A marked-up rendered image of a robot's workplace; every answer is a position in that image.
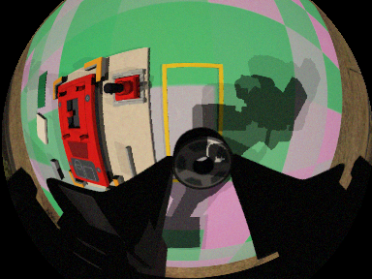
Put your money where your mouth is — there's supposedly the dark green flat square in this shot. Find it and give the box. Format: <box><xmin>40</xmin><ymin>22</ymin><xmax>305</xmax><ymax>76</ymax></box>
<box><xmin>38</xmin><ymin>71</ymin><xmax>47</xmax><ymax>109</ymax></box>

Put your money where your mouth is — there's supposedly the yellow rectangular outline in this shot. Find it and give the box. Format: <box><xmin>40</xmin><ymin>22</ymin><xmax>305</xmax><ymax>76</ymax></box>
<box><xmin>162</xmin><ymin>62</ymin><xmax>224</xmax><ymax>156</ymax></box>

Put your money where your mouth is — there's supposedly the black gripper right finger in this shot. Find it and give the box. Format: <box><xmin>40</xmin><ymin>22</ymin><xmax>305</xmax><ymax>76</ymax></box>
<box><xmin>230</xmin><ymin>154</ymin><xmax>345</xmax><ymax>260</ymax></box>

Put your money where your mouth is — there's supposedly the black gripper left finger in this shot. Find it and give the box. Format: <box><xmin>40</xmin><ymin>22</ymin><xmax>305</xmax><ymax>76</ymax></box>
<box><xmin>46</xmin><ymin>155</ymin><xmax>174</xmax><ymax>270</ymax></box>

